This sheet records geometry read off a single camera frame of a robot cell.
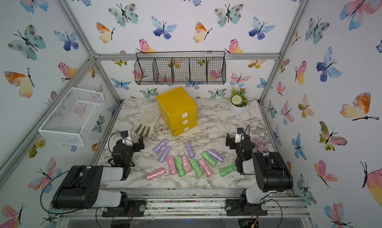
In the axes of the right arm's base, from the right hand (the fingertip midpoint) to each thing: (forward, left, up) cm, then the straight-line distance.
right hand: (237, 132), depth 91 cm
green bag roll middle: (-20, +25, -7) cm, 32 cm away
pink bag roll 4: (-19, +20, -8) cm, 28 cm away
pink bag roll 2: (-18, +39, -7) cm, 43 cm away
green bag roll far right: (-21, +7, -7) cm, 23 cm away
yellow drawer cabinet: (+5, +36, +12) cm, 38 cm away
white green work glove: (+8, +61, -7) cm, 62 cm away
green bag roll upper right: (-17, +15, -7) cm, 24 cm away
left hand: (-6, +62, +1) cm, 62 cm away
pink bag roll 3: (-19, +29, -7) cm, 36 cm away
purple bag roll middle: (-9, +29, -9) cm, 31 cm away
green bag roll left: (-23, +32, -8) cm, 40 cm away
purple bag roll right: (-13, +13, -7) cm, 20 cm away
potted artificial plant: (+19, -2, +6) cm, 20 cm away
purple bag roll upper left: (-8, +48, -7) cm, 49 cm away
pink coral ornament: (-9, -11, +1) cm, 14 cm away
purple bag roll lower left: (-13, +44, -8) cm, 47 cm away
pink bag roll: (-25, +46, -7) cm, 53 cm away
